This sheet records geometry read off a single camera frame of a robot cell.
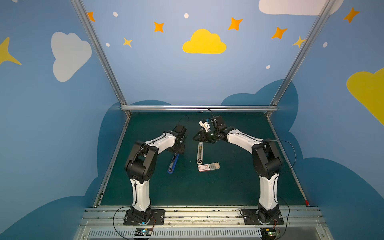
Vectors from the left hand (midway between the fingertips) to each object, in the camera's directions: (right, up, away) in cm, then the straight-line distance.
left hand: (180, 149), depth 98 cm
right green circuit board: (+45, -37, -27) cm, 64 cm away
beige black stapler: (+13, -2, -2) cm, 13 cm away
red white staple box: (+19, -10, -6) cm, 22 cm away
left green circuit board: (-16, -36, -27) cm, 47 cm away
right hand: (+10, +8, -6) cm, 14 cm away
